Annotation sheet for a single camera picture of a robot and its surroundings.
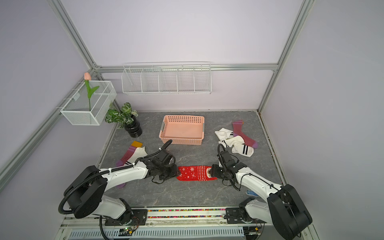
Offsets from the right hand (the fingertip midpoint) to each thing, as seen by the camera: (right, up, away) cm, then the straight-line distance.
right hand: (213, 171), depth 88 cm
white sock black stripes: (+17, +15, +12) cm, 26 cm away
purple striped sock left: (-53, +12, +12) cm, 56 cm away
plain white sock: (+9, +21, +17) cm, 29 cm away
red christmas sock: (-11, -1, -1) cm, 11 cm away
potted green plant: (-52, +32, -1) cm, 61 cm away
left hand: (-21, -2, -3) cm, 21 cm away
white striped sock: (-48, +9, +9) cm, 49 cm away
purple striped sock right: (+20, +24, +21) cm, 38 cm away
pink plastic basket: (-20, +24, +24) cm, 39 cm away
